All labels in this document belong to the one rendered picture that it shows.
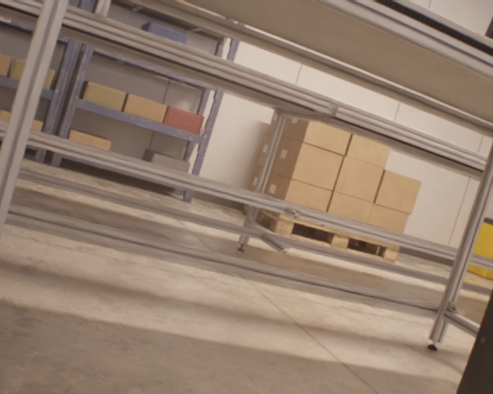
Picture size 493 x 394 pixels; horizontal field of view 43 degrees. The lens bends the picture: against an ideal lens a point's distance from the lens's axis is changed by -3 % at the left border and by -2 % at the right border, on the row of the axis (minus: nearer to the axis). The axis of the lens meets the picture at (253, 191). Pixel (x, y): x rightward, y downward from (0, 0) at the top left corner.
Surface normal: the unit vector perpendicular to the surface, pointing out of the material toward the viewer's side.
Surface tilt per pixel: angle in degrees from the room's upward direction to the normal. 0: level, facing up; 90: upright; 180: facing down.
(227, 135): 90
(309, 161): 90
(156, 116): 90
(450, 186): 90
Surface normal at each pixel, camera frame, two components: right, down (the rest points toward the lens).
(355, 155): 0.36, 0.17
